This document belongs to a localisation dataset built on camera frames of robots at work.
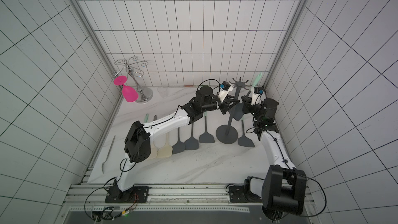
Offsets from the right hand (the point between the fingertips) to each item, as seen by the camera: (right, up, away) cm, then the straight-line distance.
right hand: (245, 94), depth 81 cm
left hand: (-6, -4, -6) cm, 10 cm away
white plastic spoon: (-77, -38, +1) cm, 86 cm away
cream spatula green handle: (-61, -15, +21) cm, 66 cm away
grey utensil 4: (-29, -29, +9) cm, 42 cm away
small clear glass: (-52, +3, +30) cm, 60 cm away
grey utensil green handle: (-36, -30, +6) cm, 47 cm away
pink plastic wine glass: (-69, +1, +13) cm, 71 cm away
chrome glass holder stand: (-66, +1, +33) cm, 74 cm away
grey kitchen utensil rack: (-7, -24, +11) cm, 27 cm away
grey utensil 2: (+2, -28, +9) cm, 29 cm away
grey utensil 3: (-21, -26, +11) cm, 35 cm away
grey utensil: (-5, -7, -6) cm, 11 cm away
